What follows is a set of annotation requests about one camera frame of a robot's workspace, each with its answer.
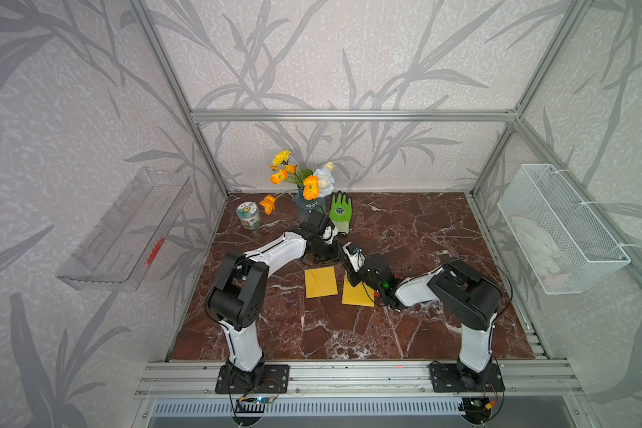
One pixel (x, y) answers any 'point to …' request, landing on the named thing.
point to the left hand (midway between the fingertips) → (345, 259)
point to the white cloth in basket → (540, 247)
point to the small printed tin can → (248, 212)
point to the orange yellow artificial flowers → (316, 184)
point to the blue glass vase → (304, 206)
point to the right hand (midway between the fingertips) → (344, 259)
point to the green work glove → (341, 212)
